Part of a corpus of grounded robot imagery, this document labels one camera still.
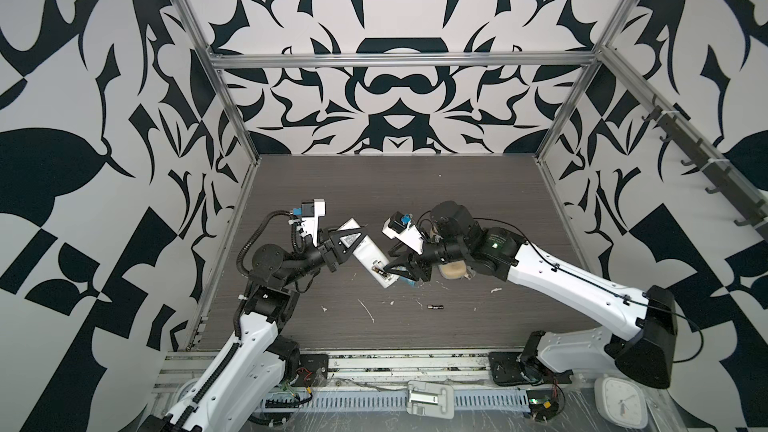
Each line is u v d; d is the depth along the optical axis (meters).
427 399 0.69
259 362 0.60
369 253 0.65
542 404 0.71
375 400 0.71
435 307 0.83
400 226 0.58
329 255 0.58
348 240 0.62
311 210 0.59
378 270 0.65
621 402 0.68
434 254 0.59
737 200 0.55
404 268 0.61
